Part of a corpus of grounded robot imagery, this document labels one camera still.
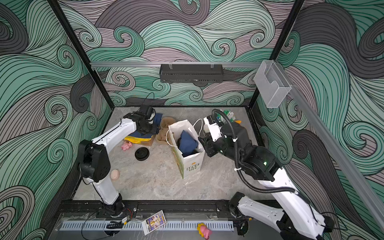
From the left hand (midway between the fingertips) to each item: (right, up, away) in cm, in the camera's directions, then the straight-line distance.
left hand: (154, 129), depth 91 cm
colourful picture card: (+5, -42, -23) cm, 48 cm away
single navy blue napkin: (+21, -6, -18) cm, 28 cm away
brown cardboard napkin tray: (-4, -10, +4) cm, 11 cm away
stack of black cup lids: (-8, -15, -1) cm, 17 cm away
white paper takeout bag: (+22, -16, -20) cm, 33 cm away
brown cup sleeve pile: (+4, -4, +7) cm, 9 cm away
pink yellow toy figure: (+28, -44, -25) cm, 58 cm away
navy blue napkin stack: (0, +5, +6) cm, 7 cm away
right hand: (+27, -1, -32) cm, 42 cm away
